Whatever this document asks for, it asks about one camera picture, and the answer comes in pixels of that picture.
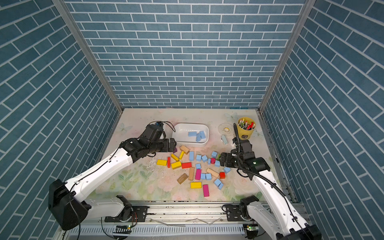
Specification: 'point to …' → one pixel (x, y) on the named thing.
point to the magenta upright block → (198, 174)
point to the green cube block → (218, 158)
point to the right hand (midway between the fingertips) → (227, 158)
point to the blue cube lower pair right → (208, 176)
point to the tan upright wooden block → (191, 173)
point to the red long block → (186, 165)
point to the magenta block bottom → (206, 191)
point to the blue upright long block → (191, 155)
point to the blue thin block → (198, 137)
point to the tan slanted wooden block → (215, 174)
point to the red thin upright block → (168, 162)
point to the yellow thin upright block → (181, 156)
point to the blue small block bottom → (220, 186)
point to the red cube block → (222, 175)
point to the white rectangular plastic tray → (181, 135)
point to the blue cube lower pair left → (203, 176)
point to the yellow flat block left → (161, 162)
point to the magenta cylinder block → (213, 160)
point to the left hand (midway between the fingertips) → (174, 144)
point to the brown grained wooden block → (182, 178)
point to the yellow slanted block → (174, 157)
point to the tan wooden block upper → (185, 149)
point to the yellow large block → (176, 165)
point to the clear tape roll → (226, 129)
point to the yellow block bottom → (196, 185)
